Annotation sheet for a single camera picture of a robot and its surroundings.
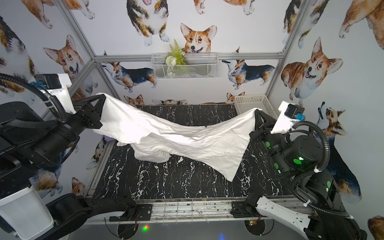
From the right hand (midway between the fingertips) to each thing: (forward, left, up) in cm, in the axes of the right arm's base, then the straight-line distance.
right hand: (254, 109), depth 48 cm
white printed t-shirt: (+3, +10, -30) cm, 31 cm away
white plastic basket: (+55, -28, -51) cm, 80 cm away
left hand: (0, +43, +8) cm, 44 cm away
